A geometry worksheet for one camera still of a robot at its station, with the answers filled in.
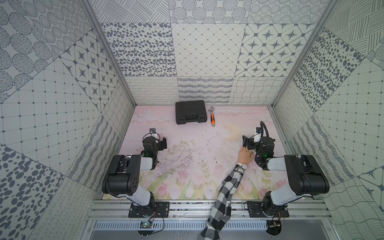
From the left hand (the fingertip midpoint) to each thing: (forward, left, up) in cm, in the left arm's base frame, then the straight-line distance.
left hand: (160, 137), depth 94 cm
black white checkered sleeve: (-39, -37, -1) cm, 54 cm away
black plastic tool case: (+25, -18, -2) cm, 31 cm away
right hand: (+2, -59, -1) cm, 59 cm away
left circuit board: (-45, 0, -9) cm, 46 cm away
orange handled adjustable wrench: (+31, -34, -6) cm, 47 cm away
